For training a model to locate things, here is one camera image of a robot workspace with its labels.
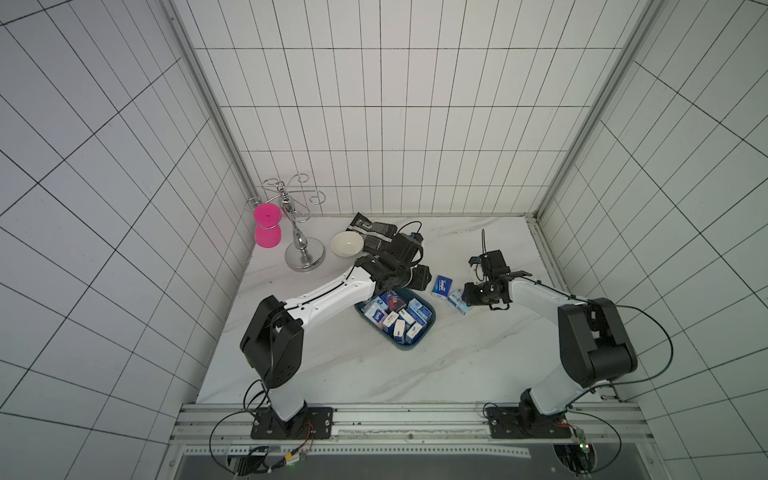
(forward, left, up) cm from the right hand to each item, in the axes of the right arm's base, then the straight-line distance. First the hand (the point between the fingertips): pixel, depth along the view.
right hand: (457, 294), depth 95 cm
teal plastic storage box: (-11, +18, +5) cm, 22 cm away
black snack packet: (+22, +29, +2) cm, 37 cm away
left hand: (-4, +13, +13) cm, 19 cm away
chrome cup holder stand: (+13, +54, 0) cm, 55 cm away
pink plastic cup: (+6, +56, +27) cm, 63 cm away
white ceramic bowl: (+17, +39, +3) cm, 42 cm away
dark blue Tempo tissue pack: (+2, +5, +1) cm, 5 cm away
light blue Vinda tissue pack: (-3, 0, 0) cm, 3 cm away
